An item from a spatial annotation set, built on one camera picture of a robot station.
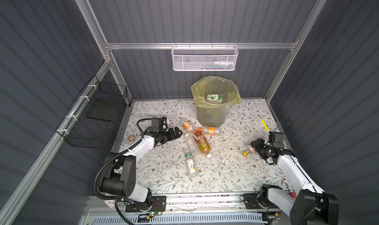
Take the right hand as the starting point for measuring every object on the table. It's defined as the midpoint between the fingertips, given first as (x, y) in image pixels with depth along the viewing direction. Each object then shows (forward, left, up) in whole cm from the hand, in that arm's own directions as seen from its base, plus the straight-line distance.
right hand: (256, 145), depth 87 cm
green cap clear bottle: (-12, +38, -1) cm, 40 cm away
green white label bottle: (+30, +23, +10) cm, 39 cm away
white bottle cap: (-5, +28, -3) cm, 28 cm away
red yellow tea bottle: (+3, +32, 0) cm, 32 cm away
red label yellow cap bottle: (-3, +3, -1) cm, 4 cm away
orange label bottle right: (+12, +26, -2) cm, 29 cm away
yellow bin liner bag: (+37, +22, +16) cm, 46 cm away
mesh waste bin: (+20, +24, +2) cm, 32 cm away
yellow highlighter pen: (+18, -14, -6) cm, 23 cm away
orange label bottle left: (+16, +41, -1) cm, 44 cm away
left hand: (+7, +48, +2) cm, 48 cm away
